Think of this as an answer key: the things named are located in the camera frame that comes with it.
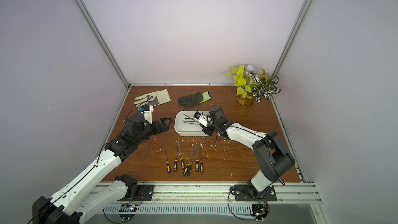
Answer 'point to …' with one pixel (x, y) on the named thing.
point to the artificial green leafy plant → (247, 81)
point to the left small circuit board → (127, 208)
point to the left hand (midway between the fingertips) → (168, 120)
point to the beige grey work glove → (153, 98)
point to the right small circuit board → (259, 211)
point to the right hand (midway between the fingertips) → (203, 120)
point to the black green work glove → (194, 99)
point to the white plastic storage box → (185, 124)
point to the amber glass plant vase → (249, 100)
